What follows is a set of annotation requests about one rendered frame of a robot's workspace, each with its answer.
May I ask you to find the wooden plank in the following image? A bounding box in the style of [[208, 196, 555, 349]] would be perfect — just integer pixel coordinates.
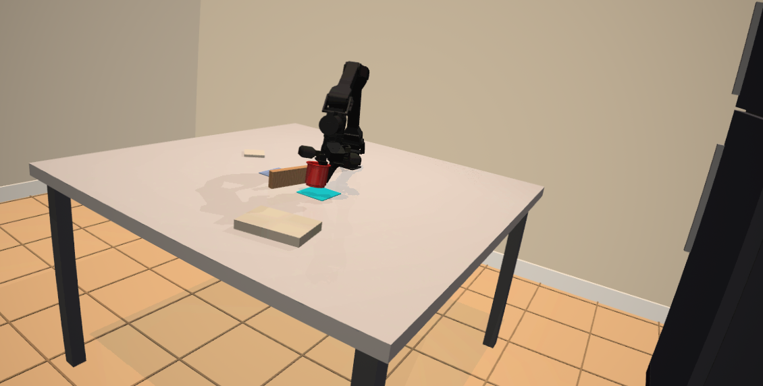
[[268, 165, 307, 189]]

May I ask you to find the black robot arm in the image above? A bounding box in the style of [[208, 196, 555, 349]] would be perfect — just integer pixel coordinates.
[[319, 61, 369, 170]]

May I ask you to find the dark red cup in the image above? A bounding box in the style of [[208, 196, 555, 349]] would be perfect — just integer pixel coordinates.
[[305, 161, 331, 188]]

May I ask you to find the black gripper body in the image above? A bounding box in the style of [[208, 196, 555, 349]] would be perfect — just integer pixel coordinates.
[[298, 134, 362, 165]]

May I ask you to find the beige flat block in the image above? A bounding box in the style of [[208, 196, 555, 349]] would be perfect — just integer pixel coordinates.
[[234, 205, 322, 248]]

